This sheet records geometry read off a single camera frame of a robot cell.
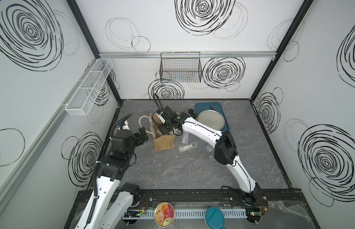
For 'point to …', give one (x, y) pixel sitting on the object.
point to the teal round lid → (214, 218)
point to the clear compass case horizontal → (188, 147)
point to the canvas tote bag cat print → (161, 142)
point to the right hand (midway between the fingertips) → (163, 127)
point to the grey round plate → (212, 118)
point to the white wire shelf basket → (81, 101)
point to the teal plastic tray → (201, 107)
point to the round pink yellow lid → (164, 214)
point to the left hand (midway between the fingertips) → (136, 130)
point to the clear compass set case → (185, 139)
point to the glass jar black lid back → (191, 111)
